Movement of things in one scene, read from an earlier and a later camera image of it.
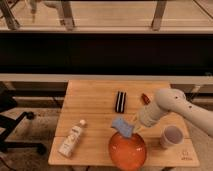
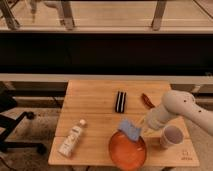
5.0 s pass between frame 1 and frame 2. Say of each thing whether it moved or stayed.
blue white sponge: moved
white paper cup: stayed
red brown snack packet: stayed
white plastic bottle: stayed
